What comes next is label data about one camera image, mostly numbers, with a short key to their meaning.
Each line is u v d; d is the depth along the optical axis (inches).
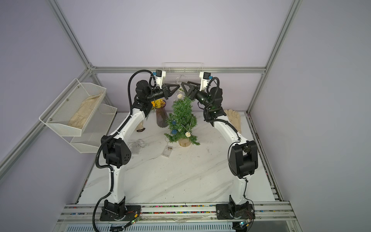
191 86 29.9
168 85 29.0
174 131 32.2
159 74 27.6
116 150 21.8
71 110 30.7
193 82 29.5
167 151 38.5
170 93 30.0
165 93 28.2
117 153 22.3
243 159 19.6
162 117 40.7
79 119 29.7
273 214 29.3
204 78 26.1
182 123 30.2
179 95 31.5
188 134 31.5
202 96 27.1
